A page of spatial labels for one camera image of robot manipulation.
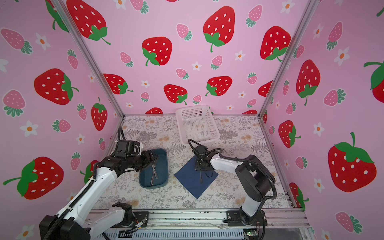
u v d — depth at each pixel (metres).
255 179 0.46
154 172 0.90
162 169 0.90
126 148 0.62
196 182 0.88
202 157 0.71
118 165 0.55
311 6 0.69
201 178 0.88
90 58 0.86
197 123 1.15
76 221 0.40
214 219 0.76
